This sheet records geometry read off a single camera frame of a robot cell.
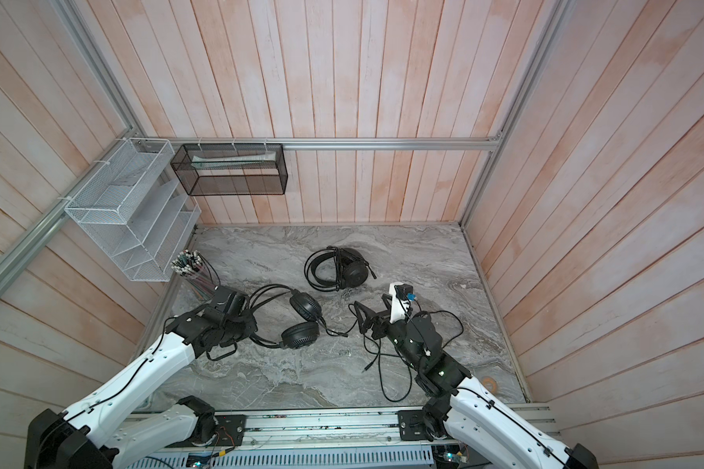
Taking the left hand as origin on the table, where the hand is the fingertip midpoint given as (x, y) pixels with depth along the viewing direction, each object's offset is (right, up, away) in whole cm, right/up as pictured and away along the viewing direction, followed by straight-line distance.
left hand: (256, 330), depth 81 cm
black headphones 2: (+13, +1, -8) cm, 16 cm away
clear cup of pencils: (-20, +15, +9) cm, 27 cm away
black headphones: (+21, +16, +21) cm, 34 cm away
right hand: (+32, +10, -7) cm, 34 cm away
